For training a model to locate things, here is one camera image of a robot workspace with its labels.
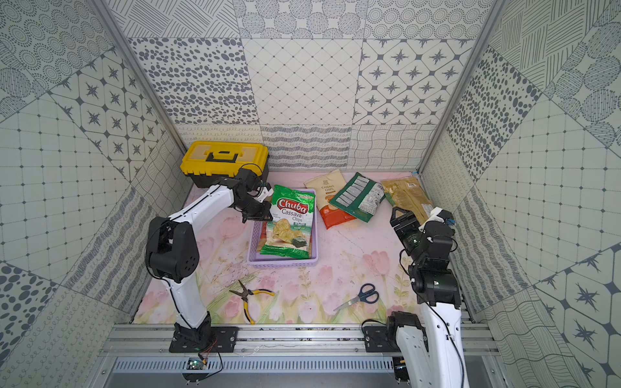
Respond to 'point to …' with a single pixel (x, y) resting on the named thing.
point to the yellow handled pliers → (244, 293)
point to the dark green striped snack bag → (359, 196)
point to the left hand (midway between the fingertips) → (270, 215)
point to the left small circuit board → (194, 363)
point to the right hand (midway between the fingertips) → (395, 217)
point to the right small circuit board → (401, 372)
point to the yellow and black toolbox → (205, 162)
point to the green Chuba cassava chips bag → (289, 231)
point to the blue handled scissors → (367, 293)
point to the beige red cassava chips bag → (323, 189)
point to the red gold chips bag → (263, 235)
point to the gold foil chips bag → (407, 194)
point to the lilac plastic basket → (257, 260)
